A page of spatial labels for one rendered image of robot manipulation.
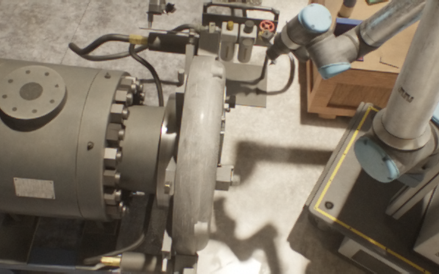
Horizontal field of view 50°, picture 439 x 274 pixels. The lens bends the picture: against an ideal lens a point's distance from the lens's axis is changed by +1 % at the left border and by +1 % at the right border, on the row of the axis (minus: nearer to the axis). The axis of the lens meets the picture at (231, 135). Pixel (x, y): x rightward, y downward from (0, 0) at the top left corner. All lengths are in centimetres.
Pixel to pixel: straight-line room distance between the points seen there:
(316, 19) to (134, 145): 76
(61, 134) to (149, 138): 29
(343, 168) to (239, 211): 57
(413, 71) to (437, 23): 14
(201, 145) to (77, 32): 175
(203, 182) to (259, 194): 99
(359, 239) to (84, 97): 126
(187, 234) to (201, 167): 25
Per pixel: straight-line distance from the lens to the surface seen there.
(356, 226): 213
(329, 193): 215
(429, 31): 107
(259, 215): 238
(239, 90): 272
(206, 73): 158
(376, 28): 139
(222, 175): 189
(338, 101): 262
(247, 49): 246
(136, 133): 169
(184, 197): 147
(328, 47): 139
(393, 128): 127
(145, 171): 169
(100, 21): 308
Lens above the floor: 222
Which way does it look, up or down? 60 degrees down
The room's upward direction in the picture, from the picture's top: 10 degrees clockwise
